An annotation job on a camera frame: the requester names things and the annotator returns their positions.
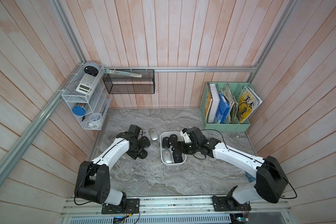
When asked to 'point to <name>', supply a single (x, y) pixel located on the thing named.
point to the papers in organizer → (227, 93)
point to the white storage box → (167, 133)
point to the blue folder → (223, 109)
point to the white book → (215, 104)
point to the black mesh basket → (123, 84)
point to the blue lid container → (79, 110)
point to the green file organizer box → (206, 101)
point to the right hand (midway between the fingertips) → (175, 148)
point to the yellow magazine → (248, 102)
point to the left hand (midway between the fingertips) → (142, 151)
